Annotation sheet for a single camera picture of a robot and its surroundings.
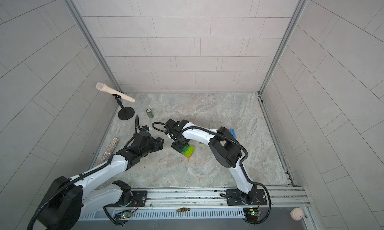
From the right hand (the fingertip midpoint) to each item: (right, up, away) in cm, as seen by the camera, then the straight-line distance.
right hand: (182, 146), depth 90 cm
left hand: (-11, +5, -3) cm, 13 cm away
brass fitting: (+3, -23, -23) cm, 32 cm away
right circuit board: (+35, -25, -22) cm, 49 cm away
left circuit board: (-23, -24, -25) cm, 42 cm away
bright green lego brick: (+3, +2, -11) cm, 12 cm away
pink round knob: (+54, -23, -25) cm, 64 cm away
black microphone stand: (-40, +20, +12) cm, 47 cm away
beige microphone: (-43, +35, -8) cm, 56 cm away
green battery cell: (-23, +20, +8) cm, 31 cm away
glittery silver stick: (-41, -1, -6) cm, 41 cm away
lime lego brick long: (+5, -1, -7) cm, 8 cm away
